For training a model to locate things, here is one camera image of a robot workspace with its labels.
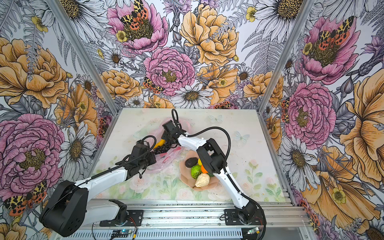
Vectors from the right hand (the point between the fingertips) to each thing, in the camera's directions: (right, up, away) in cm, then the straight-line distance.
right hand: (165, 139), depth 103 cm
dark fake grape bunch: (0, -6, -8) cm, 10 cm away
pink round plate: (+15, -18, -17) cm, 29 cm away
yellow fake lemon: (+23, -12, -16) cm, 30 cm away
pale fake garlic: (+24, -20, -23) cm, 39 cm away
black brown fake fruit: (+18, -11, -17) cm, 27 cm away
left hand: (-4, -11, -12) cm, 17 cm away
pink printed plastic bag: (+6, -11, -13) cm, 18 cm away
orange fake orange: (+25, -14, -21) cm, 36 cm away
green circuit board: (-14, -41, -32) cm, 54 cm away
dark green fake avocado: (+29, -17, -20) cm, 39 cm away
